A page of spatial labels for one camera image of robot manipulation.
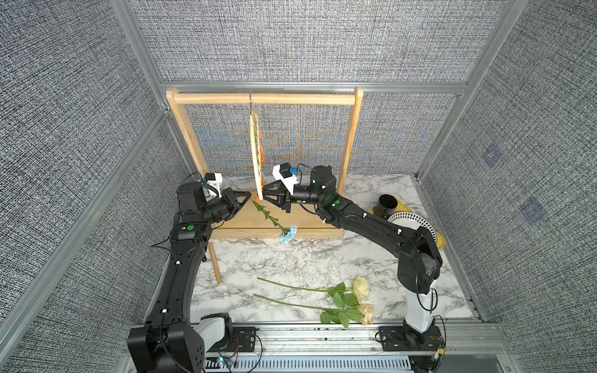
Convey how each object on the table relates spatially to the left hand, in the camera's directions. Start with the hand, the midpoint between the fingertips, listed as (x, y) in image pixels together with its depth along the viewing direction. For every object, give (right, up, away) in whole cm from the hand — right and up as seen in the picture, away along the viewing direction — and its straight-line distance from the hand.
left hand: (255, 191), depth 72 cm
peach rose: (+34, -39, +2) cm, 52 cm away
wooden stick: (-19, -27, +17) cm, 37 cm away
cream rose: (+29, -37, +9) cm, 48 cm away
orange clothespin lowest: (+1, -3, 0) cm, 3 cm away
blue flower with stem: (+10, -14, +3) cm, 17 cm away
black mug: (+50, -5, +24) cm, 56 cm away
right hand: (+2, +2, -5) cm, 6 cm away
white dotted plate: (+63, -12, +28) cm, 70 cm away
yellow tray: (+62, -7, +35) cm, 71 cm away
